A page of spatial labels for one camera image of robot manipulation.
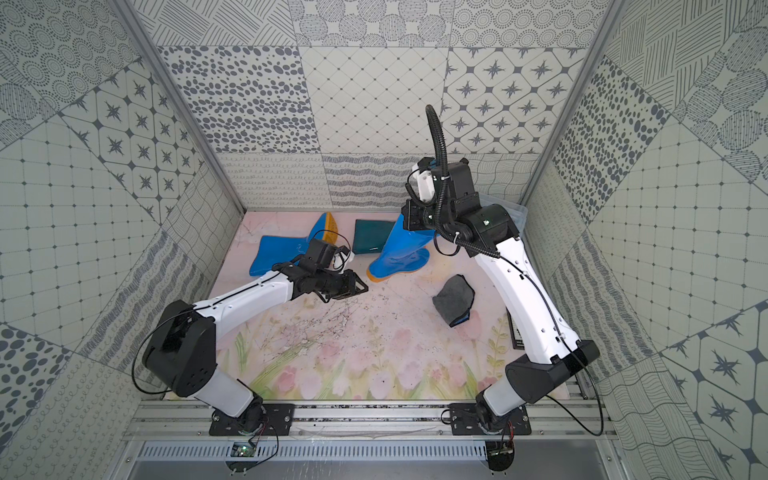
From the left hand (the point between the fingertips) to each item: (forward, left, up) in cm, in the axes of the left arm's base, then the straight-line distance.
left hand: (374, 292), depth 82 cm
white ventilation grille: (-35, +11, -14) cm, 40 cm away
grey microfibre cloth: (+3, -24, -9) cm, 26 cm away
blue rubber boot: (+26, +42, -15) cm, 52 cm away
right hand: (+7, -8, +24) cm, 27 cm away
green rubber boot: (+36, +5, -17) cm, 40 cm away
